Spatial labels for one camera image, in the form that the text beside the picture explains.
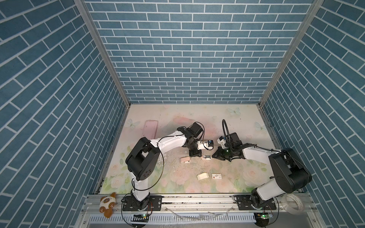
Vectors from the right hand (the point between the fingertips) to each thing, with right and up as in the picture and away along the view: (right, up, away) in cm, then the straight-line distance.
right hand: (211, 154), depth 89 cm
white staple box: (+2, -11, -7) cm, 13 cm away
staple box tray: (-6, -11, -7) cm, 14 cm away
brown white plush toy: (-56, -20, -18) cm, 62 cm away
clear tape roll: (+43, -18, -17) cm, 49 cm away
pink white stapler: (-4, -2, 0) cm, 4 cm away
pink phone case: (-43, +15, +14) cm, 47 cm away
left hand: (-7, +2, -2) cm, 8 cm away
